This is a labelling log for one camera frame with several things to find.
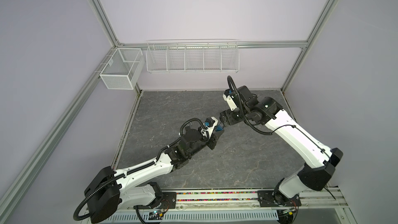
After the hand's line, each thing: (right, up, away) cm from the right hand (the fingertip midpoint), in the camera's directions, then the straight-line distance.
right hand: (227, 116), depth 73 cm
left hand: (-3, -7, -1) cm, 7 cm away
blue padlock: (-4, -6, -1) cm, 7 cm away
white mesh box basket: (-66, +28, +29) cm, 77 cm away
